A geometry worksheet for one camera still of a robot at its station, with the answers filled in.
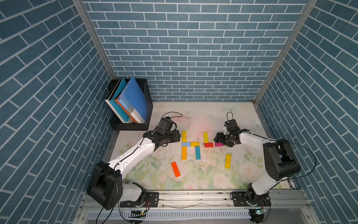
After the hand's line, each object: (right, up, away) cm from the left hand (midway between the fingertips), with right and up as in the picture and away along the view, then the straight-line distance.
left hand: (180, 136), depth 84 cm
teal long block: (+11, -14, +6) cm, 19 cm away
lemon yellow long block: (+17, -4, +15) cm, 23 cm away
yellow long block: (+2, -3, +16) cm, 16 cm away
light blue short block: (+4, -7, +11) cm, 14 cm away
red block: (+19, -8, +11) cm, 23 cm away
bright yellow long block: (+29, -17, +3) cm, 34 cm away
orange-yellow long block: (+2, -12, +8) cm, 14 cm away
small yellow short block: (+8, -7, +10) cm, 15 cm away
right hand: (+26, -5, +12) cm, 29 cm away
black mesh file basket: (-48, +8, +19) cm, 52 cm away
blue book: (-34, +25, +15) cm, 45 cm away
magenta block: (+24, -6, +5) cm, 25 cm away
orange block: (-3, -21, +1) cm, 21 cm away
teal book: (-38, +30, +4) cm, 49 cm away
